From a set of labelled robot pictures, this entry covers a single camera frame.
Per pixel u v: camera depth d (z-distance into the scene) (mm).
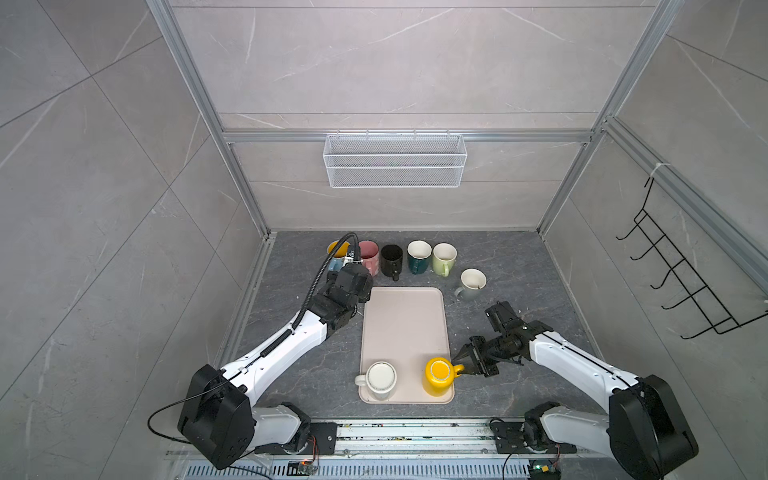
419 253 1032
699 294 630
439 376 749
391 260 1005
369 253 1015
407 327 932
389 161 1007
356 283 616
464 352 753
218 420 395
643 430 407
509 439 730
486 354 701
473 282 955
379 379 768
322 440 733
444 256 1038
